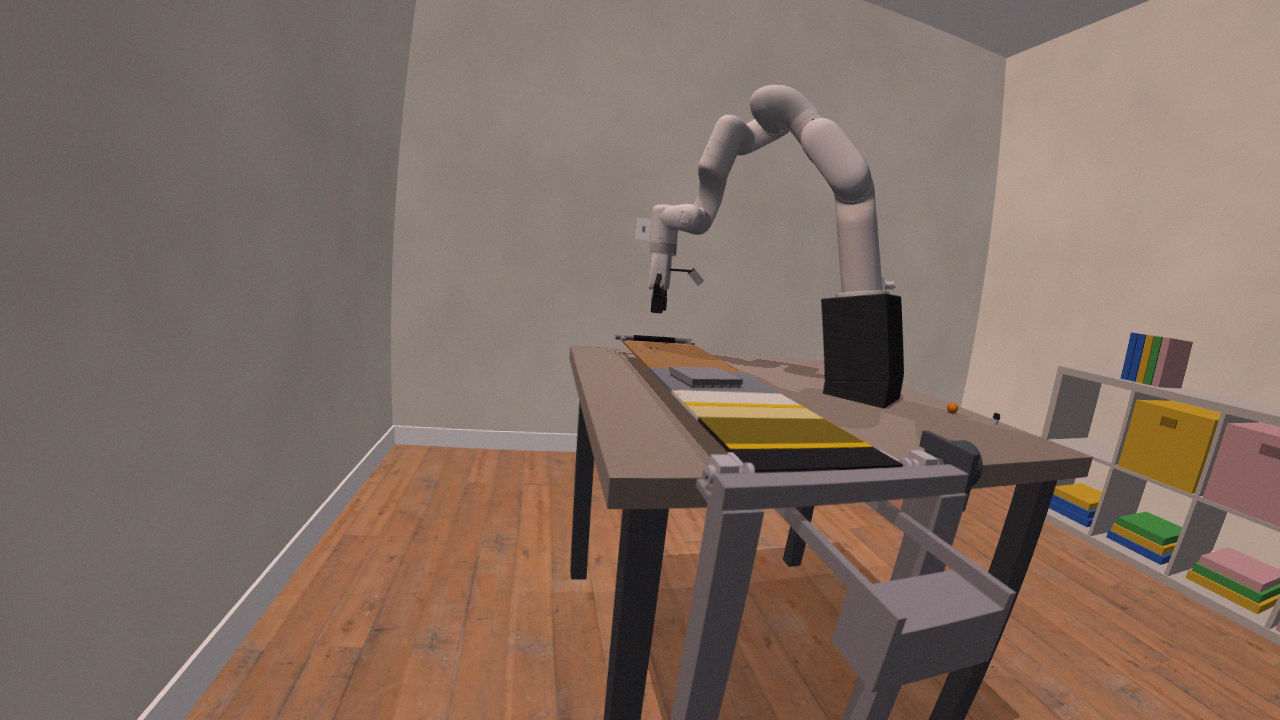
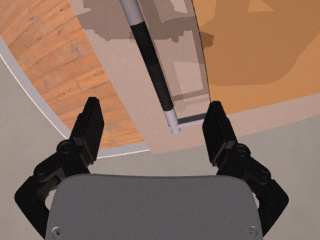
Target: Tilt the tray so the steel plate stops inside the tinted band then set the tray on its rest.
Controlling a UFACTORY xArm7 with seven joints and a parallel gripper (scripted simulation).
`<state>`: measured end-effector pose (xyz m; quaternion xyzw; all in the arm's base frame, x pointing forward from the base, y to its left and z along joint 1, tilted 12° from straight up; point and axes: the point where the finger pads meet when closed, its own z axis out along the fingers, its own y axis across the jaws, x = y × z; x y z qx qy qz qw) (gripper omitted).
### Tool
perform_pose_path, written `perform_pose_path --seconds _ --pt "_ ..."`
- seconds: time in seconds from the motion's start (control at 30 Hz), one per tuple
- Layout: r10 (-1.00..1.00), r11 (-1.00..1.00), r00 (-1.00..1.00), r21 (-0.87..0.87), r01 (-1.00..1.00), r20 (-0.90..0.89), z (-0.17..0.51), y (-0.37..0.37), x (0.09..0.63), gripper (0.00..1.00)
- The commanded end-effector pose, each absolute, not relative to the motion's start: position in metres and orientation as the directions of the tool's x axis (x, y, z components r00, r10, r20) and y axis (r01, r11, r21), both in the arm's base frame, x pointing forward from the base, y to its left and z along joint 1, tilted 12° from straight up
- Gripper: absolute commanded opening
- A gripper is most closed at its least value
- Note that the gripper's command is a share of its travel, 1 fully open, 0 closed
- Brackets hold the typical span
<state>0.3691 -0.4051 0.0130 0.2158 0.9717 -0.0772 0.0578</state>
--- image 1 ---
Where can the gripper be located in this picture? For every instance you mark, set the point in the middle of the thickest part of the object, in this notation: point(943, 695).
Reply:
point(660, 264)

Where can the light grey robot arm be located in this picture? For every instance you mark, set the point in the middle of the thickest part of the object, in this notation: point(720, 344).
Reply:
point(827, 147)

